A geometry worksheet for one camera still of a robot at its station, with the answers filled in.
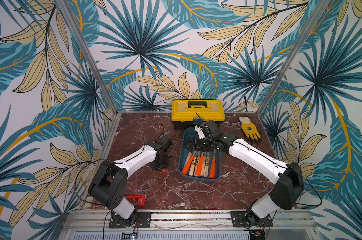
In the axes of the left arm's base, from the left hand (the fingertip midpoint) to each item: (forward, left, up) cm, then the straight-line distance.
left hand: (164, 169), depth 85 cm
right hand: (+8, -15, +13) cm, 22 cm away
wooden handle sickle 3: (+5, -25, -2) cm, 26 cm away
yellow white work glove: (+31, -58, -2) cm, 66 cm away
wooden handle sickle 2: (+4, -23, -3) cm, 24 cm away
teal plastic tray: (+10, -12, -3) cm, 16 cm away
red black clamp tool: (-15, +11, -3) cm, 19 cm away
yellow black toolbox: (+33, -13, +12) cm, 37 cm away
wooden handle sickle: (+4, -17, -3) cm, 17 cm away
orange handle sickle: (0, -28, -4) cm, 28 cm away
